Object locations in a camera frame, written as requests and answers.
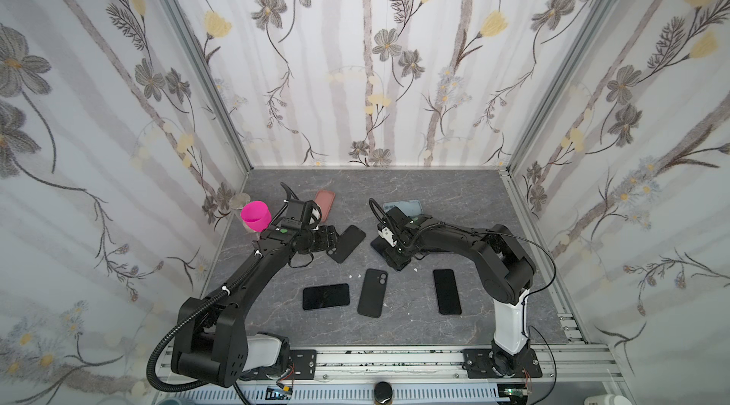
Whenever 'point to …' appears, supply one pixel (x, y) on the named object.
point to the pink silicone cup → (257, 215)
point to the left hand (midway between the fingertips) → (328, 231)
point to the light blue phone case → (409, 207)
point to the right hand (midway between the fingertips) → (391, 248)
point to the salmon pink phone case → (324, 199)
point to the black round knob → (383, 393)
